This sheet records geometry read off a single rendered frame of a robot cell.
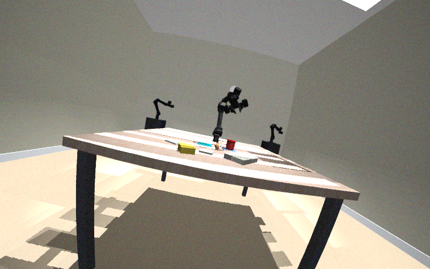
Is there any yellow rectangular block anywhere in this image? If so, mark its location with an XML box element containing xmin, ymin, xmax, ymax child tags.
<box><xmin>178</xmin><ymin>142</ymin><xmax>196</xmax><ymax>155</ymax></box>

